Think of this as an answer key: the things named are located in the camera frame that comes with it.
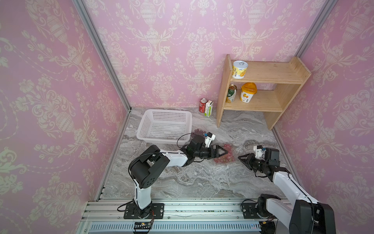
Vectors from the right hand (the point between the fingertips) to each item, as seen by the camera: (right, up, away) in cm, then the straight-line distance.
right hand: (240, 157), depth 86 cm
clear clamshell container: (-2, +3, +6) cm, 7 cm away
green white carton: (-16, +31, +23) cm, 42 cm away
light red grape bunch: (-7, -1, +3) cm, 8 cm away
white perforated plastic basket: (-48, +17, +23) cm, 56 cm away
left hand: (-11, +3, -5) cm, 12 cm away
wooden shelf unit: (+19, +35, +9) cm, 41 cm away
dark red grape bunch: (-25, +14, +13) cm, 32 cm away
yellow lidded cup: (+6, +41, +3) cm, 41 cm away
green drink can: (-5, +38, +2) cm, 39 cm away
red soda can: (-20, +33, +28) cm, 48 cm away
